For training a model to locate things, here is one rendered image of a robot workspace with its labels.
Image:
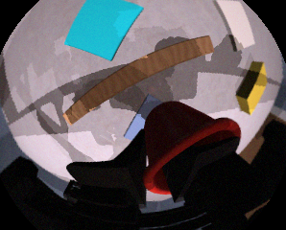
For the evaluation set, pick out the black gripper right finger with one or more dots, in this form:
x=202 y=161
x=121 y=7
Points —
x=181 y=169

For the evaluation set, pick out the yellow rectangular block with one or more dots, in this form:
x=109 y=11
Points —
x=252 y=88

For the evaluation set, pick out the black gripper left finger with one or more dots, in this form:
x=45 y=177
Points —
x=124 y=171

